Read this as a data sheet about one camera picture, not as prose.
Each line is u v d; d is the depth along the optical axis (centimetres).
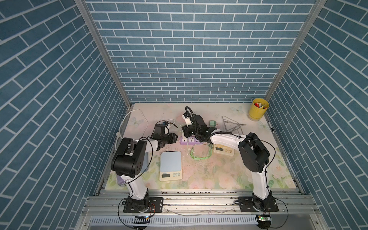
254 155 53
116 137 104
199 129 72
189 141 96
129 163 48
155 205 73
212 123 105
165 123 89
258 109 100
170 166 86
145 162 87
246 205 74
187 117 81
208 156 91
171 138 89
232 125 108
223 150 93
